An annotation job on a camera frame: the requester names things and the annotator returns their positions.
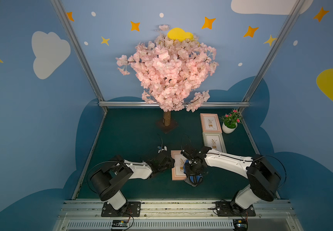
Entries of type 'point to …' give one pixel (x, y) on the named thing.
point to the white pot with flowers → (230, 121)
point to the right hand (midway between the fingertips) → (190, 171)
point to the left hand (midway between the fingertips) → (175, 160)
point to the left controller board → (120, 223)
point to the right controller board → (240, 224)
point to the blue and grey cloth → (192, 180)
